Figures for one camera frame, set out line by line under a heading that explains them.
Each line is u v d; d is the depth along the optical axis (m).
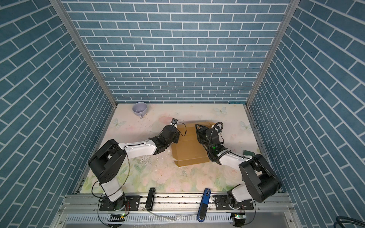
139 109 1.13
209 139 0.67
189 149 0.91
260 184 0.44
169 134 0.71
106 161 0.49
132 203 0.74
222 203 0.74
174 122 0.81
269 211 0.75
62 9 0.71
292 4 0.70
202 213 0.71
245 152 0.92
